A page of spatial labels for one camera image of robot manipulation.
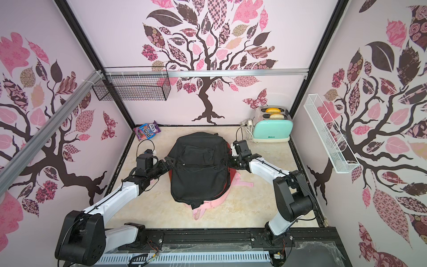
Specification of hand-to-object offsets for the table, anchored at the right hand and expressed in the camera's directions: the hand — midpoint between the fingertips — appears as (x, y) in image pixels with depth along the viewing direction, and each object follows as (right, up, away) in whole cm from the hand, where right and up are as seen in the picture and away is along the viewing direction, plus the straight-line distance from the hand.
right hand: (224, 163), depth 91 cm
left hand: (-29, -1, -3) cm, 30 cm away
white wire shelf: (+52, +9, -16) cm, 55 cm away
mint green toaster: (+32, +23, +10) cm, 40 cm away
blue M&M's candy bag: (-55, +22, +25) cm, 64 cm away
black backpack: (-12, -3, -2) cm, 13 cm away
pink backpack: (-14, -23, -10) cm, 28 cm away
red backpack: (+4, -4, -2) cm, 7 cm away
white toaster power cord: (+18, +16, +16) cm, 29 cm away
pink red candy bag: (-58, +17, +23) cm, 65 cm away
